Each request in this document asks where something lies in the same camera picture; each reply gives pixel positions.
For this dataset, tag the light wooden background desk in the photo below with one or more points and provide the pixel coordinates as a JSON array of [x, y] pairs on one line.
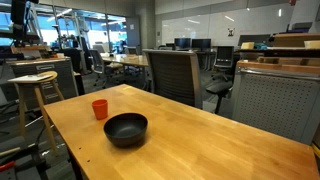
[[134, 60]]

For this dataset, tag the round wooden stool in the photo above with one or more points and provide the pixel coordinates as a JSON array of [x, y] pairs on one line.
[[38, 94]]

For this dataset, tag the dark grey bowl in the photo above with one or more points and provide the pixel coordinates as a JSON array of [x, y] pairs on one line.
[[126, 129]]

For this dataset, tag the grey background office chair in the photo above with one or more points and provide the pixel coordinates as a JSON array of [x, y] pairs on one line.
[[103, 68]]

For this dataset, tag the right black computer monitor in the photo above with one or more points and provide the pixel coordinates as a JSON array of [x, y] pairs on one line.
[[201, 44]]

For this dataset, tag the orange plastic cup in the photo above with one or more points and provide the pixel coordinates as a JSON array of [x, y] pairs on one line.
[[100, 108]]

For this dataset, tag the black computer monitor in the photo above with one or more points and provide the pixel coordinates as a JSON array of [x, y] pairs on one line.
[[201, 44], [182, 43]]

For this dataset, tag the grey perforated cabinet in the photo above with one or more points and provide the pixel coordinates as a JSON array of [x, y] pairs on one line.
[[281, 99]]

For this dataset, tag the grey rolling cabinet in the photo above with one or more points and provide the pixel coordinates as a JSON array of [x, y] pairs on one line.
[[65, 79]]

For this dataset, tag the white tablet on stool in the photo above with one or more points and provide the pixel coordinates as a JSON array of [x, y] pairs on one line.
[[29, 78]]

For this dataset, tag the black office chair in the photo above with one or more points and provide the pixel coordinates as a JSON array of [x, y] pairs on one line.
[[223, 62]]

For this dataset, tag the grey mesh office chair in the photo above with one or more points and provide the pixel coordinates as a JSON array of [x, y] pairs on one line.
[[175, 75]]

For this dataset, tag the left black computer monitor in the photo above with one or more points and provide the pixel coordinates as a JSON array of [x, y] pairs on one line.
[[182, 43]]

